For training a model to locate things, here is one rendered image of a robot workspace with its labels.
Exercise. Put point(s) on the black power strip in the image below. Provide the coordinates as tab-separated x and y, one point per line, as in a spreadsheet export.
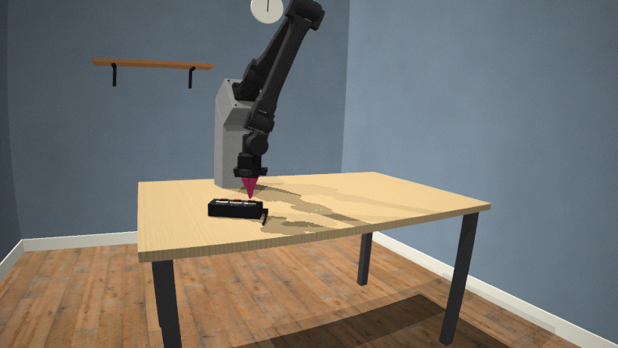
237	209

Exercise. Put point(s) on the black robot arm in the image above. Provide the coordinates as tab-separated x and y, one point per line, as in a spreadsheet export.
275	62

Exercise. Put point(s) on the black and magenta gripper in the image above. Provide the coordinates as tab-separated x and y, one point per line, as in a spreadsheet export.
250	181

